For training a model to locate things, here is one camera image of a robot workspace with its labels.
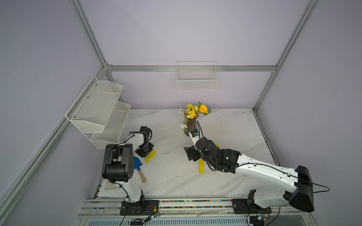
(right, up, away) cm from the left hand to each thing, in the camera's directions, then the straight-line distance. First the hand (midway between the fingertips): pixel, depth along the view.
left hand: (148, 154), depth 94 cm
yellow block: (+2, -1, -2) cm, 3 cm away
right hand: (+29, +9, -19) cm, 36 cm away
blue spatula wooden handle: (-6, -5, -6) cm, 10 cm away
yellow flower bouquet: (+30, +28, -12) cm, 43 cm away
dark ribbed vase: (+29, +20, -1) cm, 35 cm away
